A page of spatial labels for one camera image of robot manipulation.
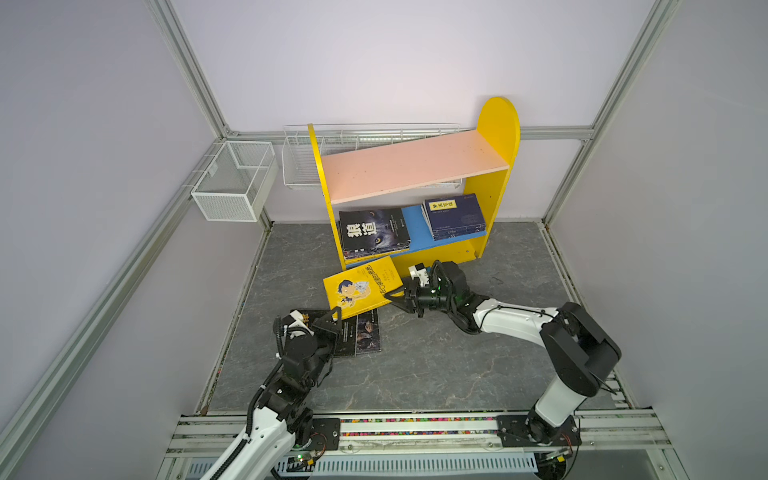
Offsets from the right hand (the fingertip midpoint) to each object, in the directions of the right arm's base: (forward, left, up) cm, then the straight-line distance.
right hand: (384, 299), depth 79 cm
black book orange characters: (-3, +8, -16) cm, 18 cm away
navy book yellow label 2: (+25, -18, 0) cm, 31 cm away
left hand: (-3, +10, -1) cm, 11 cm away
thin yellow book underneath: (+4, +6, -1) cm, 8 cm away
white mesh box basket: (+42, +52, +7) cm, 67 cm away
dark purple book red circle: (+18, +10, +1) cm, 20 cm away
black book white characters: (+24, +5, +1) cm, 24 cm away
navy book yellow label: (+31, -22, +1) cm, 38 cm away
